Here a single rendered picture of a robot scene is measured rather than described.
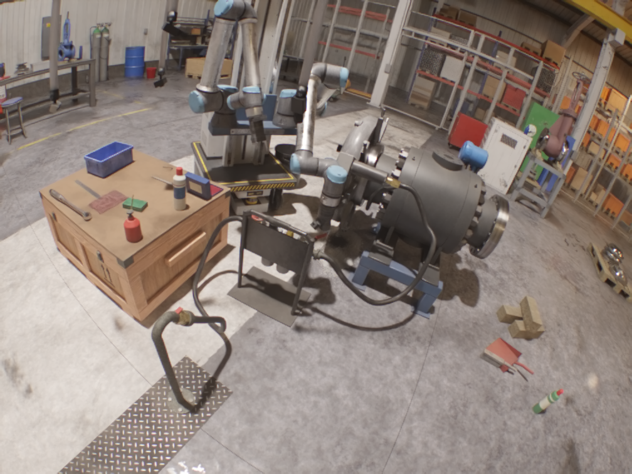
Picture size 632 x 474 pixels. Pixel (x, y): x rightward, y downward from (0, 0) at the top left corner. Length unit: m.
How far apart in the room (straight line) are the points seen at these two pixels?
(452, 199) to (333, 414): 1.32
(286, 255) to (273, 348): 0.49
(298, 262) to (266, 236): 0.20
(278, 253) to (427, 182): 0.94
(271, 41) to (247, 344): 1.98
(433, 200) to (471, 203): 0.24
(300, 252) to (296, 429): 0.83
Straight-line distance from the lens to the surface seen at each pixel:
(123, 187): 1.87
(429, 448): 1.62
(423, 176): 1.80
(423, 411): 1.68
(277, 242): 1.47
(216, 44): 1.84
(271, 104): 2.31
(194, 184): 1.67
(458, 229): 1.83
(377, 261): 1.87
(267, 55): 2.31
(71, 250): 2.06
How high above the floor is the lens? 1.34
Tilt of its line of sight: 35 degrees down
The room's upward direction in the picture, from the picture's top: 15 degrees clockwise
